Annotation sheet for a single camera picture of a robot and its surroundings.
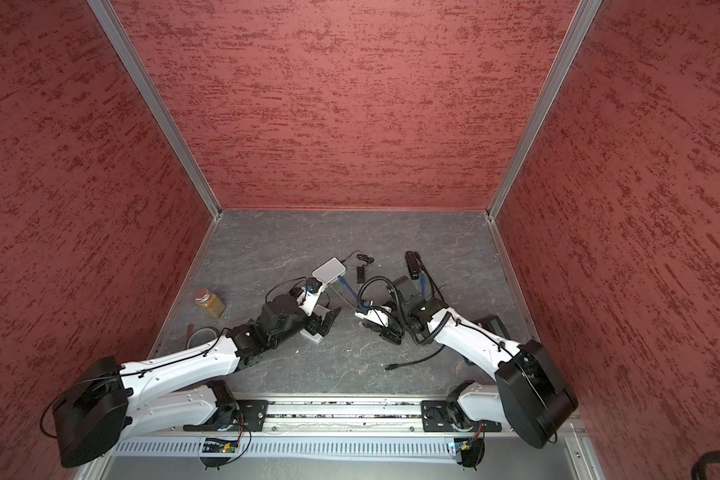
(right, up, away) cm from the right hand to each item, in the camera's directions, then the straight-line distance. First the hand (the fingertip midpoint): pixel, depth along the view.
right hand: (376, 330), depth 83 cm
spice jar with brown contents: (-49, +8, +2) cm, 50 cm away
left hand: (-14, +8, -2) cm, 16 cm away
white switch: (-18, -3, +2) cm, 18 cm away
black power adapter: (-5, +16, +17) cm, 23 cm away
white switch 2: (-16, +15, +17) cm, 28 cm away
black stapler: (+13, +17, +17) cm, 27 cm away
